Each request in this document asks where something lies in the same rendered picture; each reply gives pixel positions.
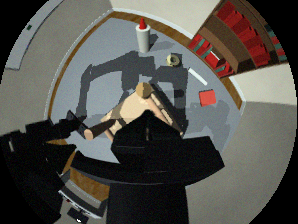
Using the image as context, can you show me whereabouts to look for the brown wooden stool legs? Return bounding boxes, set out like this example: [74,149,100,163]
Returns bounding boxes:
[84,82,171,142]

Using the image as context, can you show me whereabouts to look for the red flat block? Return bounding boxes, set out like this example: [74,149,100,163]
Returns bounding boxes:
[198,90,216,107]

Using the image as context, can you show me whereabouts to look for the beige roll of masking tape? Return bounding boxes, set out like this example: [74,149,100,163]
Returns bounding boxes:
[166,55,179,68]

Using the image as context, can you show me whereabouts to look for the tan wooden stool seat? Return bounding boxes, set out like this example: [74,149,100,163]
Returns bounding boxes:
[101,82,183,135]

